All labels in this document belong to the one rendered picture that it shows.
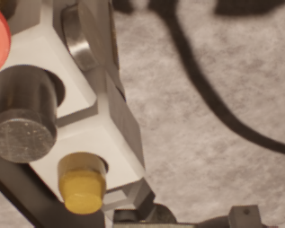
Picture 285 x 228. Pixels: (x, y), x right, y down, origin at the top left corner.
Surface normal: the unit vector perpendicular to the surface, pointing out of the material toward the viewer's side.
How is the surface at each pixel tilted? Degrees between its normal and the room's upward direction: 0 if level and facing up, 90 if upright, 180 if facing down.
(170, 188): 0
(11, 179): 90
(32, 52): 0
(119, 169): 0
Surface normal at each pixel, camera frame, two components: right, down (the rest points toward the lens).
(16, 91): 0.02, -0.69
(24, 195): 0.93, -0.32
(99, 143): 0.11, 0.73
